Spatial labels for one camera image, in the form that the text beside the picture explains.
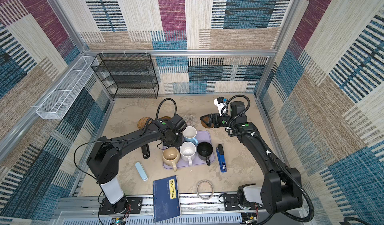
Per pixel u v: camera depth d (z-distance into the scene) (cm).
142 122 105
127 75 109
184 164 84
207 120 73
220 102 72
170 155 89
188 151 89
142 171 82
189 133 90
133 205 73
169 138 73
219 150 87
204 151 88
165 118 104
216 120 70
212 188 77
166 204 73
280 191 41
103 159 46
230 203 73
